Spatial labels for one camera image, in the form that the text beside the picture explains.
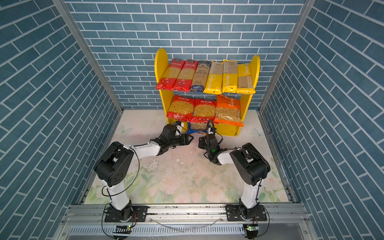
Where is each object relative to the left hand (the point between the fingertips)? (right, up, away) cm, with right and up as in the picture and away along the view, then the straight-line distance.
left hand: (190, 137), depth 93 cm
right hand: (+6, 0, +4) cm, 7 cm away
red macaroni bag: (+9, +17, +3) cm, 19 cm away
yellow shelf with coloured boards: (+31, +21, -13) cm, 40 cm away
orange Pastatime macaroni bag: (+24, +17, +3) cm, 30 cm away
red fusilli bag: (-6, +19, +3) cm, 20 cm away
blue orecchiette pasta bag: (+2, +6, +8) cm, 10 cm away
